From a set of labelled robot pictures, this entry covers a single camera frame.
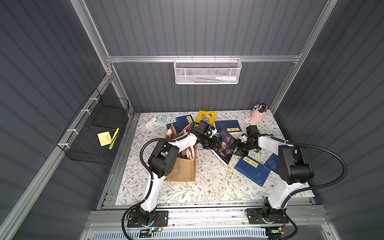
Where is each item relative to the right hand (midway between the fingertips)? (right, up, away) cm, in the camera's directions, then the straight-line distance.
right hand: (233, 149), depth 94 cm
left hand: (-6, +1, -4) cm, 8 cm away
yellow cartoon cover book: (-13, +22, +22) cm, 34 cm away
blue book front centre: (+12, -13, -3) cm, 17 cm away
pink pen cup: (+22, +25, +12) cm, 35 cm away
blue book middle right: (+2, +15, +18) cm, 23 cm away
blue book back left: (-37, +15, +17) cm, 43 cm away
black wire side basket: (-75, +9, -23) cm, 79 cm away
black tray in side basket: (-70, +20, -16) cm, 74 cm away
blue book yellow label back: (-29, +20, +21) cm, 41 cm away
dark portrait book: (-6, +2, -1) cm, 6 cm away
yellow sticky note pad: (-69, +9, -21) cm, 73 cm away
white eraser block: (-58, +18, +17) cm, 63 cm away
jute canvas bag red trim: (-29, -7, -19) cm, 35 cm away
